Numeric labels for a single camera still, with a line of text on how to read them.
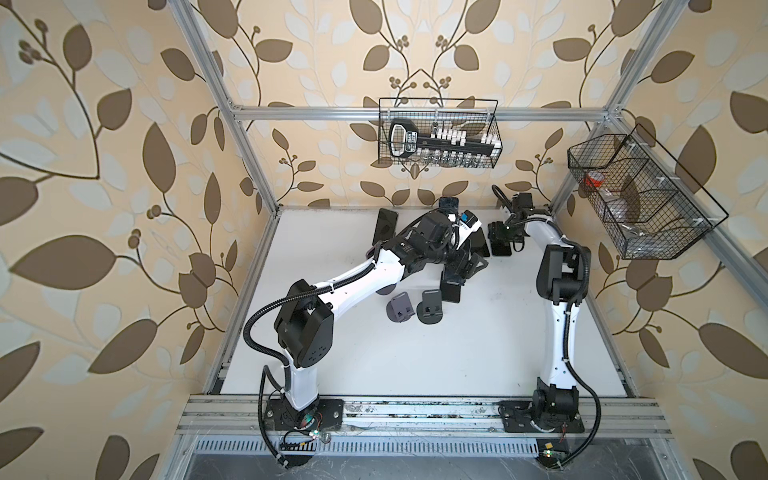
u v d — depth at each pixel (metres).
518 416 0.74
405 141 0.85
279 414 0.73
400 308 0.87
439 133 0.83
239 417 0.76
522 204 0.91
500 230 1.02
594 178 0.87
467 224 0.68
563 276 0.65
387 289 0.94
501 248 1.10
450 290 0.96
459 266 0.69
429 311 0.88
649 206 0.73
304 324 0.47
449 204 1.02
